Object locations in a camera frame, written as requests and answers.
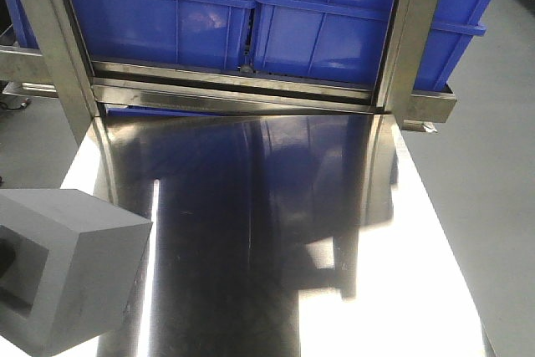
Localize grey block with square hole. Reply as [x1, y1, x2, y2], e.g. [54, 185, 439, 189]
[0, 188, 155, 357]

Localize black cable with red plug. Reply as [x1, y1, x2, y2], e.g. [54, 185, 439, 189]
[0, 96, 33, 112]

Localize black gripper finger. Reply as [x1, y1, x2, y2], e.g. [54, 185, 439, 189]
[0, 238, 18, 279]

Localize steel rack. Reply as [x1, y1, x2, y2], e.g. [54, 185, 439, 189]
[0, 0, 459, 147]

